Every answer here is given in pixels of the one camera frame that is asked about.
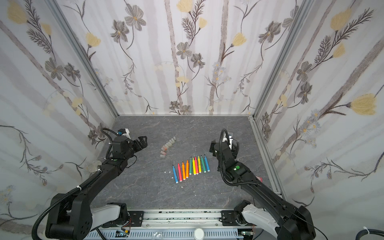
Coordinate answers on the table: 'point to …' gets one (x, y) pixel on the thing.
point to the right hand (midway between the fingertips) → (220, 140)
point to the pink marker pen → (180, 173)
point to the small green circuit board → (119, 233)
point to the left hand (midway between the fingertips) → (138, 135)
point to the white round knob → (198, 234)
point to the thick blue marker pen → (207, 163)
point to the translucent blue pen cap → (174, 137)
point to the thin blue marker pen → (175, 174)
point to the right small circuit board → (247, 233)
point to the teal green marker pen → (203, 164)
